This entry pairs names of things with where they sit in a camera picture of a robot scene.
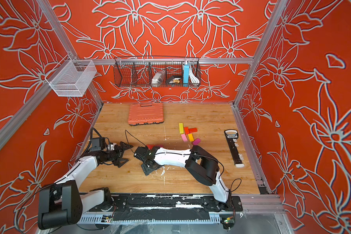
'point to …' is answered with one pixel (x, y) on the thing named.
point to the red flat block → (192, 129)
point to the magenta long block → (196, 141)
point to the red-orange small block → (186, 130)
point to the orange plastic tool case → (145, 113)
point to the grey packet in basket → (158, 78)
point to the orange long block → (191, 139)
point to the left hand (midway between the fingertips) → (130, 151)
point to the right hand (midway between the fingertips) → (148, 169)
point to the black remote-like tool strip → (231, 135)
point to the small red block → (150, 146)
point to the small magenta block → (159, 146)
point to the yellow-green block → (181, 127)
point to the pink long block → (185, 139)
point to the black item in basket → (174, 79)
